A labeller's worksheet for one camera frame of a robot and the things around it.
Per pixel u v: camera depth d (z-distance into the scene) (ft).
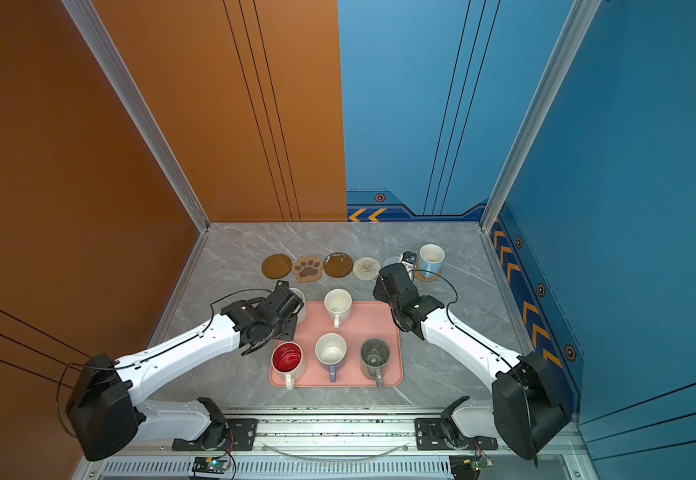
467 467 2.32
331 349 2.84
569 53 2.47
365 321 3.16
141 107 2.84
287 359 2.72
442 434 2.19
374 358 2.73
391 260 3.57
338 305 3.04
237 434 2.43
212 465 2.32
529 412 1.28
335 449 2.38
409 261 2.43
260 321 1.91
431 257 3.26
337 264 3.55
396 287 2.05
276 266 3.57
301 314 2.19
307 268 3.48
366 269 3.48
